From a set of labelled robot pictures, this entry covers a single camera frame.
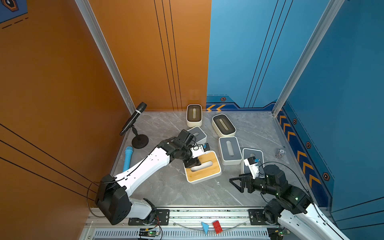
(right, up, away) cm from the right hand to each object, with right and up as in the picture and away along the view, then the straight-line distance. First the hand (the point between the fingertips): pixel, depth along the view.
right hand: (235, 179), depth 71 cm
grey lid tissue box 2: (+3, +10, +25) cm, 27 cm away
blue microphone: (-62, +6, +22) cm, 66 cm away
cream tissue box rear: (-20, +33, +38) cm, 54 cm away
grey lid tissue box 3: (+13, +9, +21) cm, 26 cm away
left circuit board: (-40, -25, 0) cm, 47 cm away
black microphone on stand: (-56, +16, +32) cm, 66 cm away
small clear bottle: (+33, +9, +21) cm, 40 cm away
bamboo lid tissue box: (-12, +5, +3) cm, 13 cm away
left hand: (-18, +9, +9) cm, 22 cm away
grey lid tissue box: (-16, +18, +30) cm, 38 cm away
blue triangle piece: (-14, -23, 0) cm, 27 cm away
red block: (-8, -22, -1) cm, 24 cm away
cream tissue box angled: (0, +25, +33) cm, 42 cm away
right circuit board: (+19, -25, 0) cm, 32 cm away
